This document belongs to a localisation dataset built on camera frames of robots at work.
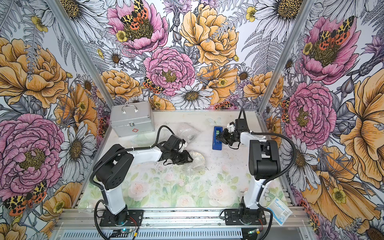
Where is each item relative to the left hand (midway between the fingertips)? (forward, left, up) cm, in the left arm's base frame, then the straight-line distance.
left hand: (190, 164), depth 90 cm
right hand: (+15, -17, +5) cm, 23 cm away
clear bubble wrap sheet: (+22, +2, +4) cm, 22 cm away
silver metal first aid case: (+26, +37, +12) cm, 47 cm away
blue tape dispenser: (+13, -17, +3) cm, 21 cm away
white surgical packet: (-25, -46, -1) cm, 52 cm away
